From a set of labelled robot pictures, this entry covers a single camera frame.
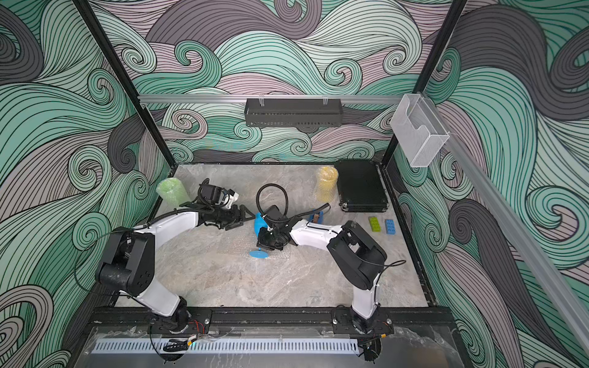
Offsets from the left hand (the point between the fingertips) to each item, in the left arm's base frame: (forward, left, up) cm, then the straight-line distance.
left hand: (249, 217), depth 88 cm
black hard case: (+20, -49, -5) cm, 53 cm away
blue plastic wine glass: (-2, -4, -2) cm, 4 cm away
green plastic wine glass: (+7, +30, +7) cm, 32 cm away
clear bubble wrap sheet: (+16, +45, -10) cm, 49 cm away
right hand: (-10, -2, -6) cm, 12 cm away
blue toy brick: (+1, -59, -9) cm, 59 cm away
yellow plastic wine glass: (+14, -31, +4) cm, 35 cm away
